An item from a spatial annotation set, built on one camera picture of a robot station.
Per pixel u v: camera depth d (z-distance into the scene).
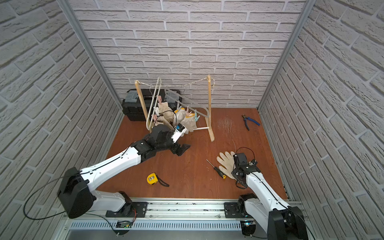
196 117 0.83
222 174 0.84
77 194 0.39
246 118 1.13
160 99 0.88
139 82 0.69
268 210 0.44
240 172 0.61
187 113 0.85
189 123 0.92
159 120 0.87
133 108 0.98
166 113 0.95
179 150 0.70
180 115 0.95
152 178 0.81
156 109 0.81
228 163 0.90
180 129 0.67
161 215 0.74
